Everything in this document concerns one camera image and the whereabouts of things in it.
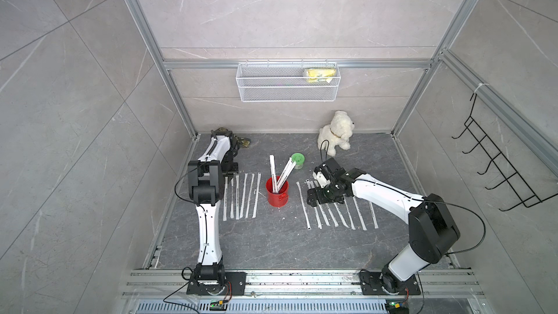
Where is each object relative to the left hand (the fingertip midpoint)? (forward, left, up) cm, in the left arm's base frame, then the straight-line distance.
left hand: (228, 178), depth 99 cm
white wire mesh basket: (+36, -29, +27) cm, 53 cm away
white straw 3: (-18, -50, -3) cm, 53 cm away
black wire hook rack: (-13, -94, +30) cm, 100 cm away
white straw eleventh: (-9, -7, -2) cm, 12 cm away
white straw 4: (-22, -53, -3) cm, 58 cm away
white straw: (-23, -35, -2) cm, 42 cm away
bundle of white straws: (-8, -23, +6) cm, 25 cm away
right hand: (-14, -40, +4) cm, 42 cm away
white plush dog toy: (+15, -51, +13) cm, 55 cm away
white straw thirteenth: (-9, -2, -2) cm, 10 cm away
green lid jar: (+9, -34, +2) cm, 35 cm away
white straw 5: (-6, -14, -2) cm, 15 cm away
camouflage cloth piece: (+23, -5, -1) cm, 24 cm away
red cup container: (-13, -23, +3) cm, 26 cm away
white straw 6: (-8, -10, -2) cm, 13 cm away
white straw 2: (-19, -46, -3) cm, 49 cm away
